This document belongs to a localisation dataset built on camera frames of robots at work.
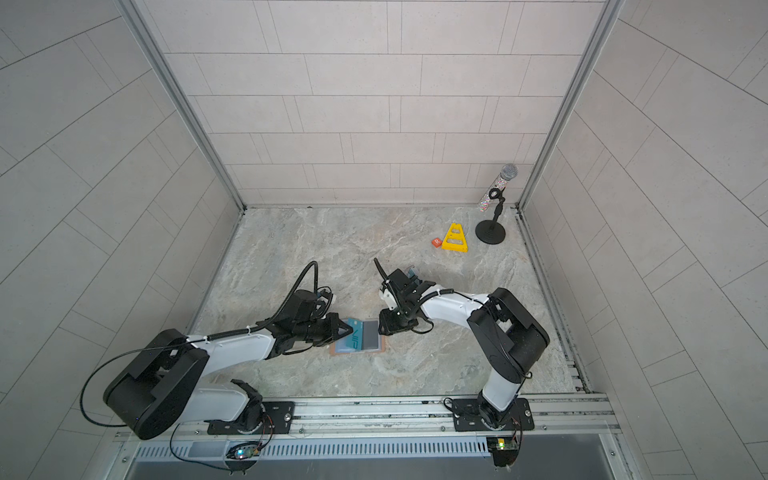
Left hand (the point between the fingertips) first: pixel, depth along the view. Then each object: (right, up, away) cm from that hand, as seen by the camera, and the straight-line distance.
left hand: (360, 329), depth 83 cm
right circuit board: (+35, -23, -15) cm, 44 cm away
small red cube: (+24, +24, +22) cm, 40 cm away
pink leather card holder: (+4, -4, 0) cm, 5 cm away
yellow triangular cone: (+32, +25, +25) cm, 47 cm away
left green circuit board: (-24, -21, -18) cm, 36 cm away
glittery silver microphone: (+44, +45, +5) cm, 63 cm away
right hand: (+6, -2, +2) cm, 7 cm away
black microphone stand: (+45, +27, +25) cm, 58 cm away
